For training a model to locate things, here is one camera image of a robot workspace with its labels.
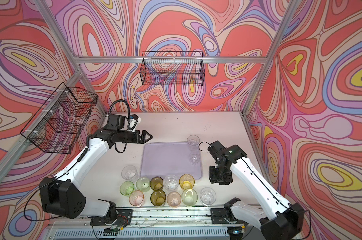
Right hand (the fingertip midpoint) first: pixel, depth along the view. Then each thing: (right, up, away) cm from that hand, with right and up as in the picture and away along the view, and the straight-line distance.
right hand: (216, 186), depth 70 cm
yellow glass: (-14, -3, +13) cm, 19 cm away
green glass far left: (-48, -6, +12) cm, 49 cm away
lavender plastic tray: (-30, +8, +24) cm, 39 cm away
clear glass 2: (-23, -4, +14) cm, 27 cm away
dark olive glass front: (-30, -10, +9) cm, 32 cm away
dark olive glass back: (-31, -3, +12) cm, 33 cm away
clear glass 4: (-3, -9, +9) cm, 13 cm away
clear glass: (-49, +1, +18) cm, 52 cm away
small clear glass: (-9, +8, +23) cm, 26 cm away
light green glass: (-39, -4, +13) cm, 41 cm away
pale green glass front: (-12, -10, +10) cm, 19 cm away
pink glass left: (-41, -10, +9) cm, 43 cm away
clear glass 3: (-9, +18, +29) cm, 35 cm away
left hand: (-36, +23, +10) cm, 44 cm away
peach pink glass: (-21, -10, +8) cm, 25 cm away
